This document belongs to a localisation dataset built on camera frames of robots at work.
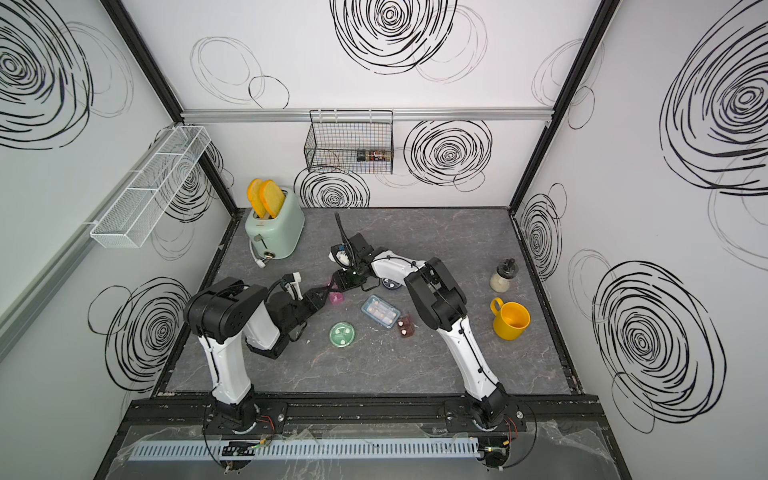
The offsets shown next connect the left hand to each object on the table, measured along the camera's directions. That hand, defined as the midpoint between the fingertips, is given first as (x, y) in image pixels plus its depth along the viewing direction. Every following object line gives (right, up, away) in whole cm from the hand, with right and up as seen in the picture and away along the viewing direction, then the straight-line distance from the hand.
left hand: (330, 292), depth 94 cm
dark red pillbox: (+24, -9, -5) cm, 26 cm away
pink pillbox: (+2, -2, 0) cm, 3 cm away
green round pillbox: (+5, -11, -8) cm, 14 cm away
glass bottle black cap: (+55, +3, +3) cm, 55 cm away
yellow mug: (+55, -7, -7) cm, 55 cm away
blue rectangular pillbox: (+16, -6, -3) cm, 18 cm away
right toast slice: (-20, +31, +5) cm, 37 cm away
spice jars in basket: (+13, +43, -3) cm, 45 cm away
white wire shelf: (-45, +21, -23) cm, 55 cm away
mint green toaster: (-18, +18, +2) cm, 25 cm away
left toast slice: (-25, +31, +1) cm, 40 cm away
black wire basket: (0, +58, +30) cm, 65 cm away
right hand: (+1, +1, +3) cm, 3 cm away
